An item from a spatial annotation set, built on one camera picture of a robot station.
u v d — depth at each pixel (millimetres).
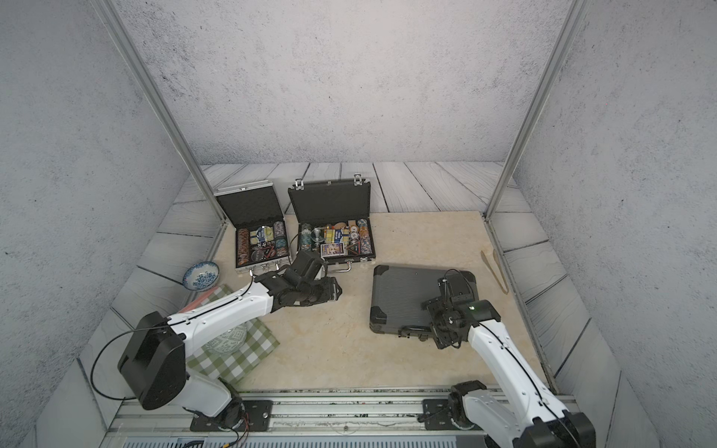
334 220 1143
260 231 1118
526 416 397
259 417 726
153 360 423
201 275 996
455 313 584
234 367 811
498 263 1058
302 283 651
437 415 712
